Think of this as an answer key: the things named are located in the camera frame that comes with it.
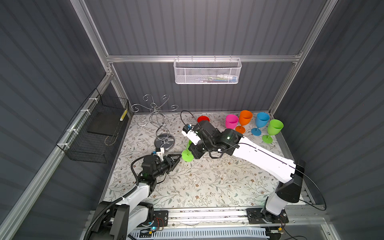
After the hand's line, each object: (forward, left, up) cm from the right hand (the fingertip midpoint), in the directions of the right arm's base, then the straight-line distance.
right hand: (190, 150), depth 71 cm
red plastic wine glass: (+30, -7, -10) cm, 32 cm away
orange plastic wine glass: (+31, -35, -11) cm, 48 cm away
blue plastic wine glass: (+28, -45, -11) cm, 55 cm away
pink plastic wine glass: (+28, -26, -12) cm, 40 cm away
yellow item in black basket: (+20, +37, +4) cm, 42 cm away
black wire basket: (+5, +48, +4) cm, 49 cm away
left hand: (+2, +5, -12) cm, 13 cm away
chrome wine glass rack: (+20, +20, -20) cm, 35 cm away
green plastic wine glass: (+22, -51, -11) cm, 57 cm away
